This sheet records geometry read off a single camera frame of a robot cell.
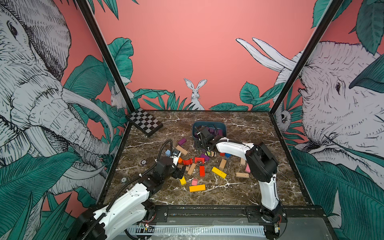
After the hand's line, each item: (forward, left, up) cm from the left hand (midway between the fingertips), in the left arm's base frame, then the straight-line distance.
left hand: (179, 160), depth 84 cm
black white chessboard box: (+35, +28, -7) cm, 46 cm away
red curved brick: (+2, -5, -7) cm, 9 cm away
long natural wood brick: (+13, +2, -8) cm, 16 cm away
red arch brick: (+4, -11, -7) cm, 13 cm away
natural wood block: (0, -26, -7) cm, 27 cm away
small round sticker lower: (-6, +33, -9) cm, 35 cm away
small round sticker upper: (+4, +24, -9) cm, 26 cm away
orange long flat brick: (-14, -9, -8) cm, 18 cm away
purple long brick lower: (+5, -17, -9) cm, 20 cm away
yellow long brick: (-10, -1, -7) cm, 12 cm away
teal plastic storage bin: (+29, -27, -8) cm, 40 cm away
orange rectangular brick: (+3, 0, -6) cm, 7 cm away
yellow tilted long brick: (-5, -23, -8) cm, 25 cm away
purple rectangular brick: (+19, 0, -10) cm, 21 cm away
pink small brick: (-10, -8, -8) cm, 15 cm away
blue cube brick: (-8, -23, +19) cm, 31 cm away
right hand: (+14, -10, -3) cm, 18 cm away
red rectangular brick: (-4, -13, -8) cm, 16 cm away
